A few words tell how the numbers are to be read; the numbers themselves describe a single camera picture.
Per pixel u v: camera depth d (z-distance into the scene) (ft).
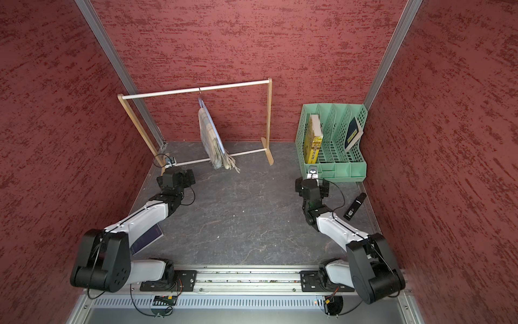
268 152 3.77
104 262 2.88
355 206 3.13
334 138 3.89
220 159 3.13
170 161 2.46
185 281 2.42
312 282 2.43
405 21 2.43
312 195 2.17
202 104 2.73
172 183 2.19
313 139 2.94
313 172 2.43
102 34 2.52
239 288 2.38
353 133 3.48
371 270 1.37
